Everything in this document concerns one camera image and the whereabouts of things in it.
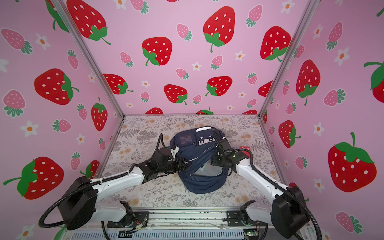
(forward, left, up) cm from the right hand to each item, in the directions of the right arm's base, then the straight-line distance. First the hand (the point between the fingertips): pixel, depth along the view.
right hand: (213, 159), depth 84 cm
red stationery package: (-8, -13, +23) cm, 27 cm away
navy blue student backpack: (+10, +11, -2) cm, 15 cm away
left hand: (-6, +13, +2) cm, 14 cm away
